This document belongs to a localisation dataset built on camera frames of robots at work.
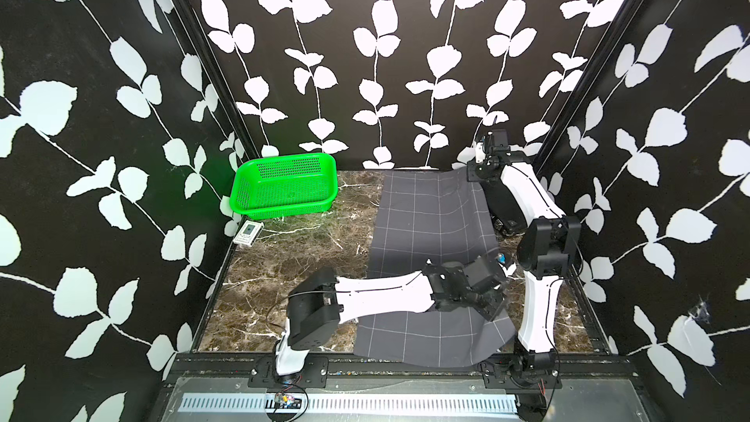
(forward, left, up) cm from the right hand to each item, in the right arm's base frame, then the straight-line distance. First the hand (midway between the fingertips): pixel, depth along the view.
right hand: (470, 165), depth 98 cm
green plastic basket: (+5, +70, -16) cm, 72 cm away
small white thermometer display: (-19, +76, -14) cm, 80 cm away
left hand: (-46, -1, -1) cm, 46 cm away
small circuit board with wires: (-66, +53, -18) cm, 86 cm away
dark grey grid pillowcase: (-9, +11, -18) cm, 23 cm away
